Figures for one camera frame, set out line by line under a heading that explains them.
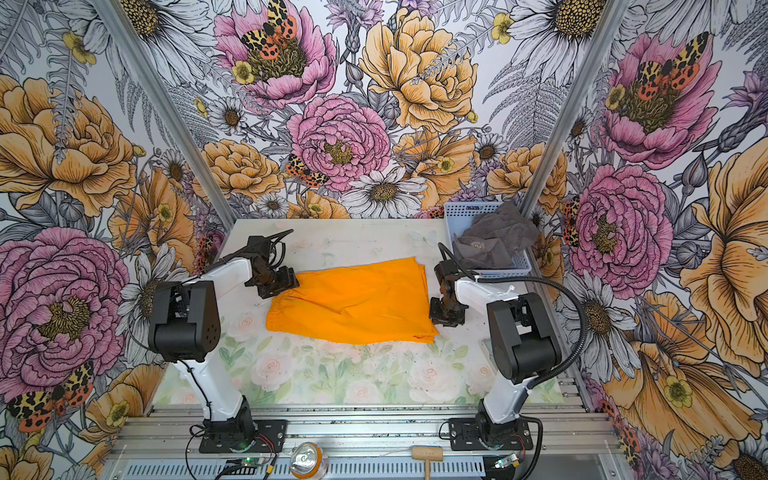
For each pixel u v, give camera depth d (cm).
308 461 62
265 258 85
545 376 48
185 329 51
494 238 109
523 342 48
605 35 75
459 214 123
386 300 99
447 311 81
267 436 74
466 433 74
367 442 74
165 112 88
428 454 70
